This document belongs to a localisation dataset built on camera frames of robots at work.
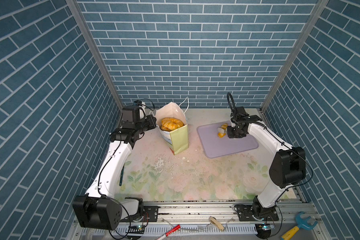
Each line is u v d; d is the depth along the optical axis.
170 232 0.68
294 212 0.75
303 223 0.70
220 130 1.01
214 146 1.11
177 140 0.81
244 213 0.74
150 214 0.75
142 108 0.60
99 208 0.38
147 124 0.66
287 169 0.47
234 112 0.72
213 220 0.71
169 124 0.83
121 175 0.87
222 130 0.98
